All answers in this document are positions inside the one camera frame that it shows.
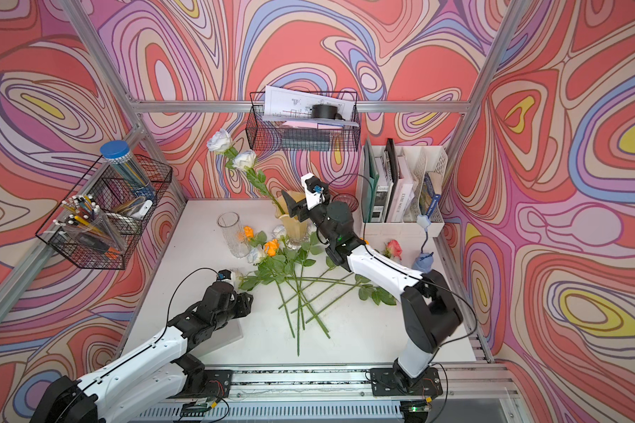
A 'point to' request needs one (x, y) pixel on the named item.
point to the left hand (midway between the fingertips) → (251, 298)
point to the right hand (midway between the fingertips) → (296, 189)
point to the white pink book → (402, 195)
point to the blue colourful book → (435, 198)
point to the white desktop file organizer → (418, 160)
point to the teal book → (370, 178)
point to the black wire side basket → (107, 213)
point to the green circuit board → (194, 407)
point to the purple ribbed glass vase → (351, 200)
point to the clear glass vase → (235, 234)
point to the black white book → (395, 167)
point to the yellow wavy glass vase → (294, 231)
